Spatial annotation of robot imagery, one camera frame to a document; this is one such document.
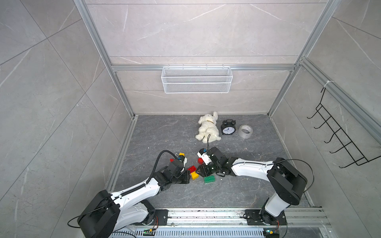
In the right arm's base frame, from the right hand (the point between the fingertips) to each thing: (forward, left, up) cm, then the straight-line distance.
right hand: (199, 170), depth 86 cm
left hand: (-3, +3, +2) cm, 5 cm away
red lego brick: (0, +15, +13) cm, 20 cm away
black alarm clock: (+29, -21, +4) cm, 37 cm away
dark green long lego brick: (-4, -6, -3) cm, 8 cm away
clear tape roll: (+27, -35, -3) cm, 44 cm away
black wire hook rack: (-8, -64, +28) cm, 70 cm away
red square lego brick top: (+1, -1, +10) cm, 10 cm away
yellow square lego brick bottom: (-3, +3, 0) cm, 4 cm away
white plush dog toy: (+28, -7, +7) cm, 30 cm away
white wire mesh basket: (+54, 0, +26) cm, 60 cm away
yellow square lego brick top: (+12, +11, -1) cm, 16 cm away
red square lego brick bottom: (+1, +4, -1) cm, 4 cm away
